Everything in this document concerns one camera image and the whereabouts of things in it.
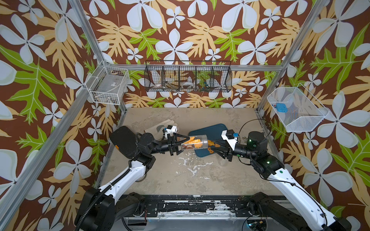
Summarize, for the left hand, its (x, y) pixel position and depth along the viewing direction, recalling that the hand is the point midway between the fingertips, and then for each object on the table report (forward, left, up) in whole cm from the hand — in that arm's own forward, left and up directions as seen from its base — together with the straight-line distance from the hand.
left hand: (189, 142), depth 65 cm
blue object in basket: (+28, -57, -6) cm, 64 cm away
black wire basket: (+53, 0, 0) cm, 53 cm away
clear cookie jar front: (0, -3, 0) cm, 3 cm away
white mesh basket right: (+24, -64, -3) cm, 68 cm away
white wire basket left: (+39, +49, +3) cm, 62 cm away
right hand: (+1, -12, -3) cm, 12 cm away
